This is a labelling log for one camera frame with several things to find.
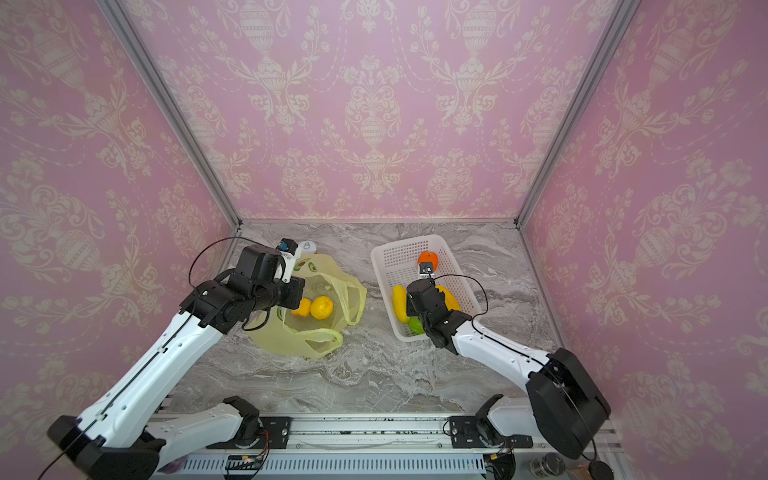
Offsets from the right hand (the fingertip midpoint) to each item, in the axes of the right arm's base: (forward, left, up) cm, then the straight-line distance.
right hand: (417, 289), depth 86 cm
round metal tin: (-42, -24, -3) cm, 48 cm away
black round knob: (-43, -34, -5) cm, 55 cm away
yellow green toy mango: (+1, +5, -7) cm, 9 cm away
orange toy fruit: (+17, -6, -7) cm, 20 cm away
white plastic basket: (+18, +5, -11) cm, 22 cm away
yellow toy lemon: (-1, +29, -6) cm, 30 cm away
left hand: (-5, +29, +12) cm, 32 cm away
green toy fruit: (-8, +1, -7) cm, 10 cm away
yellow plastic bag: (-4, +19, +5) cm, 20 cm away
